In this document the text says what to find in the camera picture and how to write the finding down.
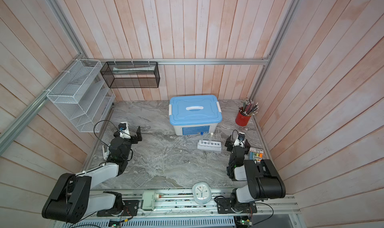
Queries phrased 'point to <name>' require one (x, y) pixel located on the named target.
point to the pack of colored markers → (255, 154)
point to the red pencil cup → (242, 120)
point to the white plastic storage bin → (195, 129)
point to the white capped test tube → (211, 142)
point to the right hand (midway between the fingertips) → (239, 137)
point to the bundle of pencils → (248, 107)
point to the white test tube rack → (210, 145)
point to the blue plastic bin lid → (194, 109)
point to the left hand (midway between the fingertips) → (132, 128)
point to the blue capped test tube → (201, 133)
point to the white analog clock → (202, 193)
